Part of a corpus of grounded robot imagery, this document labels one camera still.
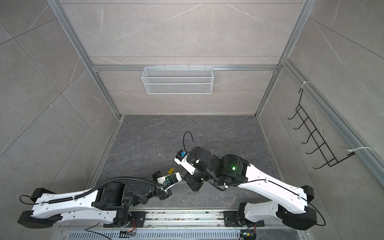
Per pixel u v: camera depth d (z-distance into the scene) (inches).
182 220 29.4
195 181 20.2
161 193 18.4
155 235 27.5
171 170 36.5
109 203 16.9
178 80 39.7
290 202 14.8
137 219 28.9
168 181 18.5
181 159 20.2
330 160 23.0
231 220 28.7
